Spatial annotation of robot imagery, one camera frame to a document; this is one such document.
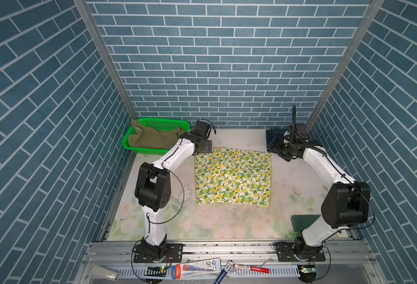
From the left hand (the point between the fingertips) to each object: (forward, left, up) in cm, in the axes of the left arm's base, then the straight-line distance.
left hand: (206, 147), depth 95 cm
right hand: (-3, -35, +4) cm, 35 cm away
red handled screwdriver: (-53, -20, -11) cm, 58 cm away
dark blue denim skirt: (+20, -43, -8) cm, 48 cm away
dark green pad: (-35, -46, -13) cm, 59 cm away
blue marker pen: (-55, -8, -11) cm, 57 cm away
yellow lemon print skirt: (-11, -15, -11) cm, 21 cm away
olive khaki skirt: (+18, +39, -12) cm, 45 cm away
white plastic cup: (-54, +36, -10) cm, 66 cm away
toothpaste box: (-53, +3, -12) cm, 54 cm away
